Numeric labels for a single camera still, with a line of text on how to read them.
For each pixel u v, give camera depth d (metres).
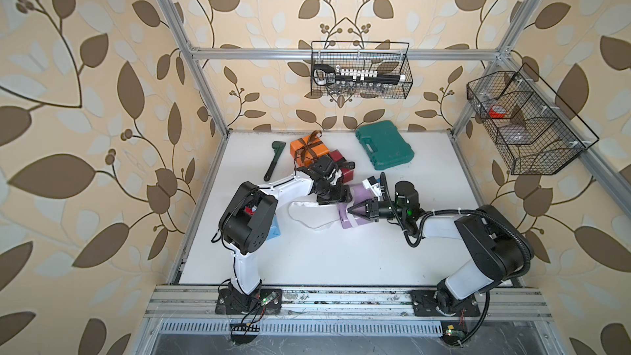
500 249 0.47
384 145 1.12
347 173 0.98
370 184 0.81
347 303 0.75
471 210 0.53
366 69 0.96
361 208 0.79
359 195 0.89
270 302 0.74
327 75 0.83
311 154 1.02
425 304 0.74
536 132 0.72
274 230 0.83
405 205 0.72
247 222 0.50
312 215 0.93
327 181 0.78
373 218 0.74
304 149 1.02
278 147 1.14
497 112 0.81
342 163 0.99
